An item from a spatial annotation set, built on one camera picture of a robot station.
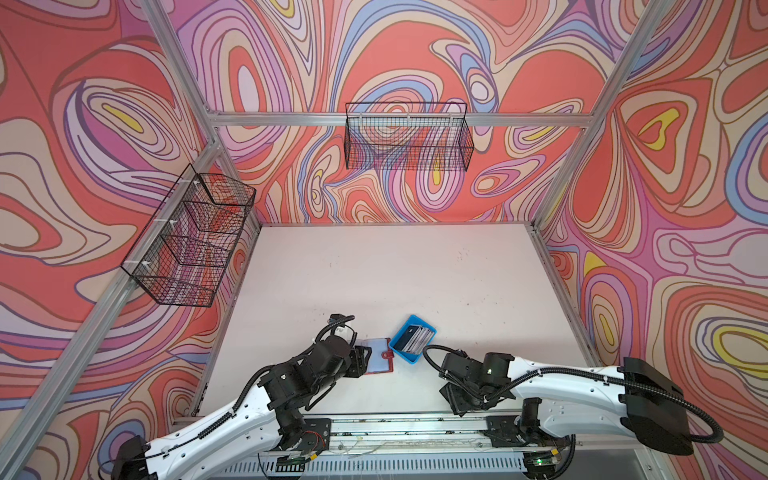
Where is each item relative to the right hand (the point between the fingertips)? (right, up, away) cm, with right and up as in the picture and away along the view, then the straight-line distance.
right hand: (468, 412), depth 78 cm
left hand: (-25, +17, -1) cm, 30 cm away
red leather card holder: (-23, +12, +7) cm, 27 cm away
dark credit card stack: (-13, +17, +8) cm, 23 cm away
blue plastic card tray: (-14, +21, +14) cm, 29 cm away
